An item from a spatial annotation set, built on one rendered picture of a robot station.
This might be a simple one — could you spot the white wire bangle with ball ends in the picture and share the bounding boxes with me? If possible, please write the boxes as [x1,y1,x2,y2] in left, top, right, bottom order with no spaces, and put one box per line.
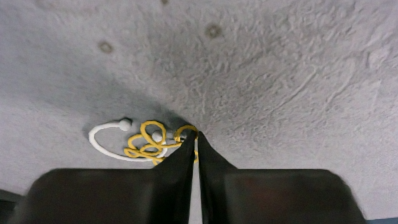
[89,119,167,161]

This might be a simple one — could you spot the gold chain necklace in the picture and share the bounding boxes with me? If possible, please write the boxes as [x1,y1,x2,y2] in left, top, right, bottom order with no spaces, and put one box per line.
[124,120,198,166]

